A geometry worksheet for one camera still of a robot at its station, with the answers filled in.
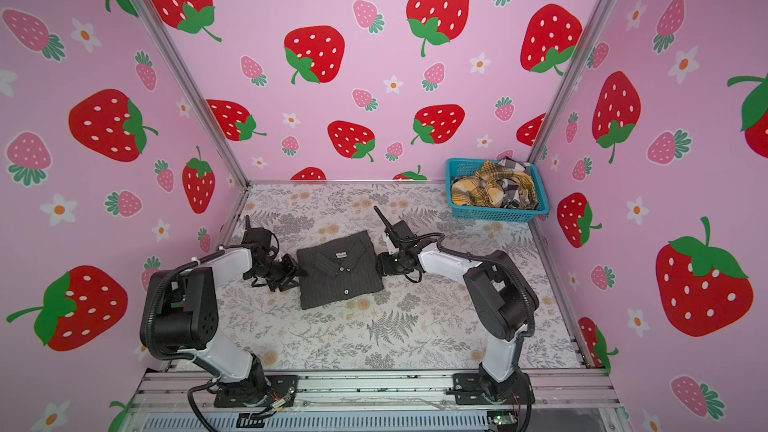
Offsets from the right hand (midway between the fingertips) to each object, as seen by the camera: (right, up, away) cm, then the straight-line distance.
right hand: (380, 266), depth 92 cm
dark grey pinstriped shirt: (-13, -1, +1) cm, 13 cm away
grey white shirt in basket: (+46, +26, +12) cm, 54 cm away
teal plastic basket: (+32, +35, +26) cm, 54 cm away
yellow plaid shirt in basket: (+37, +26, +12) cm, 47 cm away
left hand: (-24, -3, +1) cm, 24 cm away
